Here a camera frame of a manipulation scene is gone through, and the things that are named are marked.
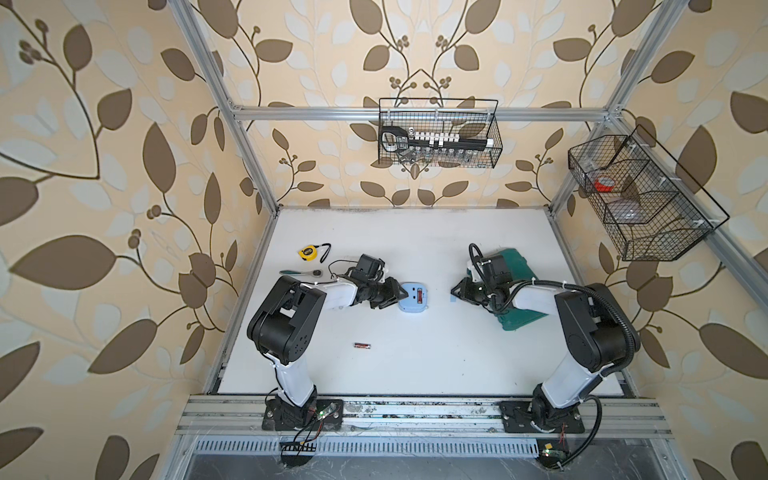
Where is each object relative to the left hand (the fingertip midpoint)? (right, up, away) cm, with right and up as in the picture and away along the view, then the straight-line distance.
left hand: (401, 293), depth 92 cm
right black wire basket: (+61, +24, -20) cm, 69 cm away
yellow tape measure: (-32, +12, +13) cm, 37 cm away
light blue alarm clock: (+3, -4, -1) cm, 5 cm away
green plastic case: (+34, -6, -6) cm, 35 cm away
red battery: (+6, -1, +1) cm, 6 cm away
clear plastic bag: (+55, +24, -20) cm, 63 cm away
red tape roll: (+55, +32, -12) cm, 65 cm away
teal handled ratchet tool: (-29, +6, +9) cm, 31 cm away
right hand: (+17, 0, +4) cm, 18 cm away
